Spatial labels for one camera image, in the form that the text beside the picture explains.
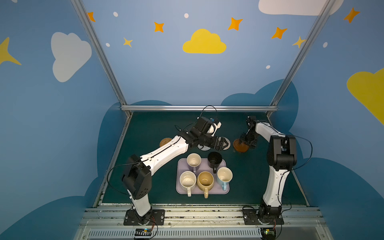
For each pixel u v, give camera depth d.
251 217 0.74
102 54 0.85
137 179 0.45
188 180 0.86
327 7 0.70
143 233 0.73
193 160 0.91
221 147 0.69
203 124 0.61
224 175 0.87
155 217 0.75
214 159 0.91
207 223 0.73
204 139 0.67
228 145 0.75
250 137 0.88
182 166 0.92
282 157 0.57
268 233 0.73
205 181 0.86
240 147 1.01
